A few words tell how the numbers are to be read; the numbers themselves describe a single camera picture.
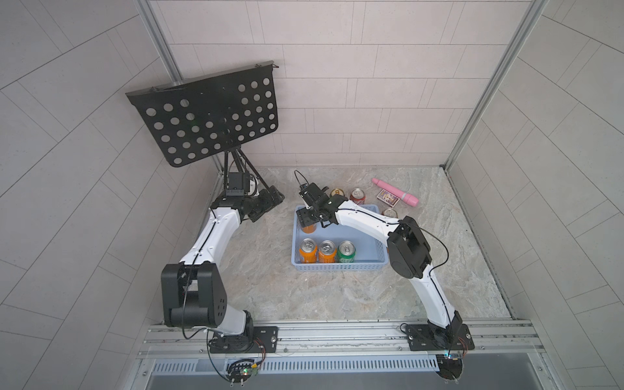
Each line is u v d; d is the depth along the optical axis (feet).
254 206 2.34
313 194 2.37
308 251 2.64
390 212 2.92
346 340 2.37
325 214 2.20
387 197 3.44
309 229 3.08
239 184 2.14
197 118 2.23
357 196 3.08
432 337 2.06
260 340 2.31
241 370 2.19
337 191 3.08
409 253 1.75
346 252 2.59
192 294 1.37
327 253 2.59
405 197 3.35
